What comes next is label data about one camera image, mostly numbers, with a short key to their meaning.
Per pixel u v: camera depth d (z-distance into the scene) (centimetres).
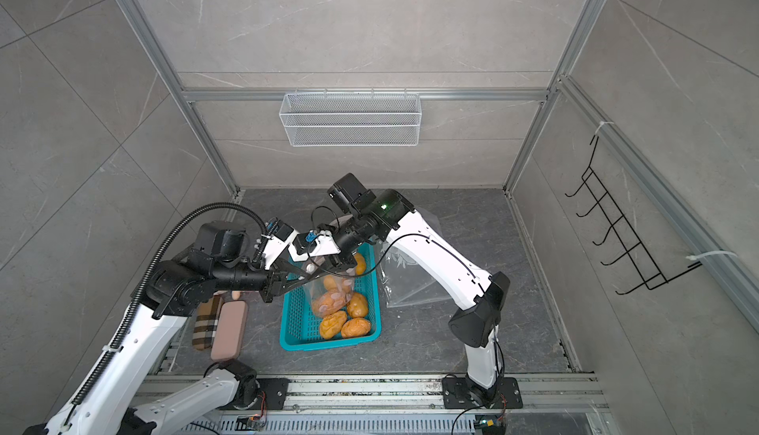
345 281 79
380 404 73
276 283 52
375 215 47
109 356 37
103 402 36
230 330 82
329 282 78
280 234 54
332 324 80
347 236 56
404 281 94
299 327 82
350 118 98
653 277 58
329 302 77
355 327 79
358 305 83
